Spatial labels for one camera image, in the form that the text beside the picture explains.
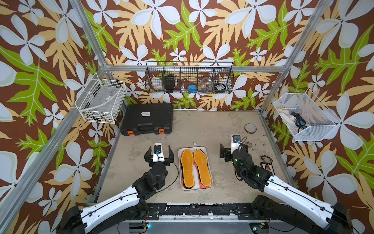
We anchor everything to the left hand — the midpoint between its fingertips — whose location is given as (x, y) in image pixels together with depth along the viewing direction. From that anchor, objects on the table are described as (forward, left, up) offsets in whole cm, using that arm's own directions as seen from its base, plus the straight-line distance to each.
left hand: (160, 146), depth 76 cm
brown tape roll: (+28, -62, -20) cm, 71 cm away
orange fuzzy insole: (+2, -14, -18) cm, 23 cm away
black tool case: (+31, +16, -13) cm, 37 cm away
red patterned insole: (-15, -23, -18) cm, 33 cm away
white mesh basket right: (+15, -79, +7) cm, 81 cm away
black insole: (-9, -12, -18) cm, 23 cm away
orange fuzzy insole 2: (-5, -24, -17) cm, 30 cm away
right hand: (+3, -36, -1) cm, 36 cm away
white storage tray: (-4, -19, -19) cm, 27 cm away
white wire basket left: (+24, +35, +11) cm, 44 cm away
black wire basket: (+47, -15, +11) cm, 50 cm away
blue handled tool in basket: (+11, -75, +7) cm, 76 cm away
